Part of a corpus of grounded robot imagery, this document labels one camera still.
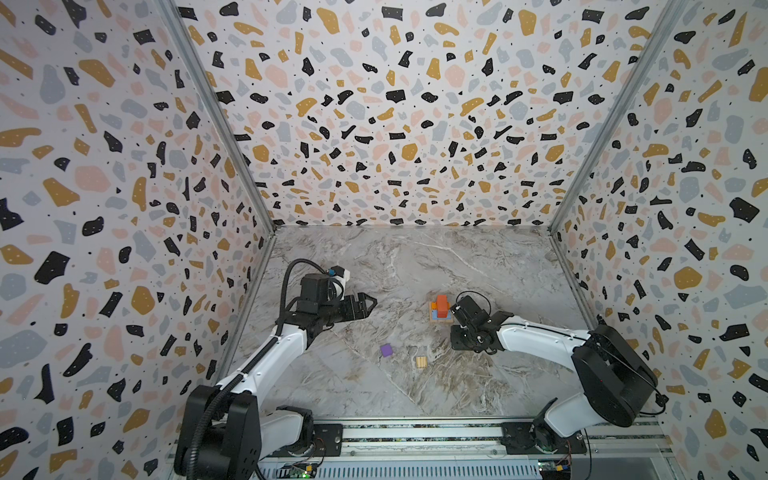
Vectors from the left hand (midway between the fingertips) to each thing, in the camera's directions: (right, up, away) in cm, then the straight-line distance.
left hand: (366, 300), depth 83 cm
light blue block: (+20, -7, +12) cm, 24 cm away
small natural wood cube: (+16, -19, +3) cm, 25 cm away
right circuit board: (+47, -39, -11) cm, 62 cm away
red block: (+22, -6, +9) cm, 25 cm away
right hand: (+25, -12, +7) cm, 28 cm away
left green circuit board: (-14, -39, -13) cm, 43 cm away
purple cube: (+5, -16, +8) cm, 19 cm away
